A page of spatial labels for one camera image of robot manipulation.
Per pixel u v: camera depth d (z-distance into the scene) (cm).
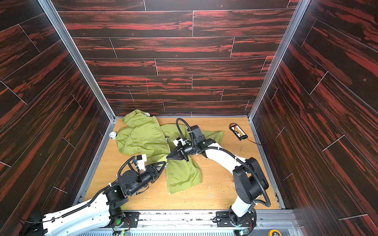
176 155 70
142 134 104
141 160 69
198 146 65
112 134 107
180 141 72
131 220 74
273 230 69
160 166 70
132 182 55
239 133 108
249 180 45
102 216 60
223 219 73
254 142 106
